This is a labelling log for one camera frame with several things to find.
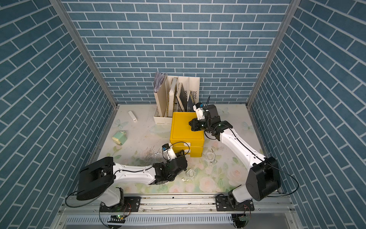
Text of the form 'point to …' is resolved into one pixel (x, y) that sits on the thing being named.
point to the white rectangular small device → (132, 116)
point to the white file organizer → (174, 94)
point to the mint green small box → (120, 137)
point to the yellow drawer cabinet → (182, 138)
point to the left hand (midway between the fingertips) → (189, 154)
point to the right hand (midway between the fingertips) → (191, 123)
